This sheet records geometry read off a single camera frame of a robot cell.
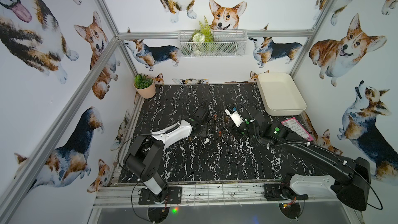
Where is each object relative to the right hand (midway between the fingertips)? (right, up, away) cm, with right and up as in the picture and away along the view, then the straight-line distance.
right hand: (226, 123), depth 74 cm
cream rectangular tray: (+41, +14, +35) cm, 56 cm away
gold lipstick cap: (-1, +4, -9) cm, 10 cm away
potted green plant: (-51, +20, +30) cm, 63 cm away
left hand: (-11, -6, +17) cm, 22 cm away
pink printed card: (+45, -4, +24) cm, 51 cm away
